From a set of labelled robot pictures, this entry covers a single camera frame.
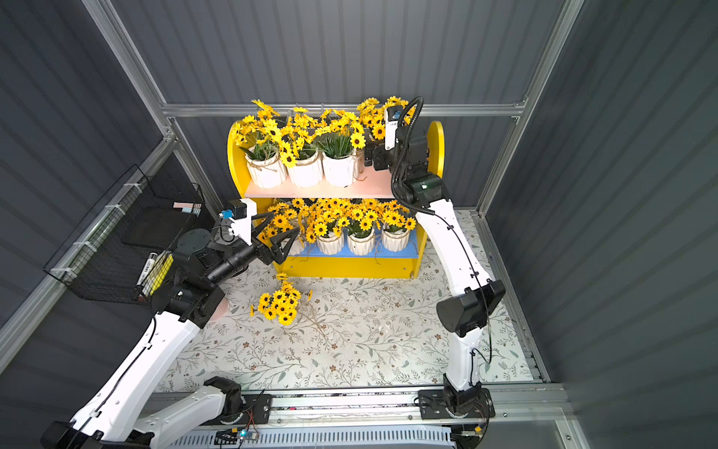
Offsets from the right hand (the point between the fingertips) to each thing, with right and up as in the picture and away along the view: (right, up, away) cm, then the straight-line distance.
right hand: (390, 135), depth 71 cm
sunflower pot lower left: (-29, -21, +6) cm, 36 cm away
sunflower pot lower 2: (-8, -24, +15) cm, 30 cm away
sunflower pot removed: (-30, -45, +7) cm, 55 cm away
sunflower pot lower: (-17, -23, +6) cm, 30 cm away
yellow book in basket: (-58, -36, -2) cm, 68 cm away
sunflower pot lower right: (+3, -23, +8) cm, 25 cm away
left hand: (-26, -23, -8) cm, 35 cm away
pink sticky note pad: (-61, -17, +14) cm, 65 cm away
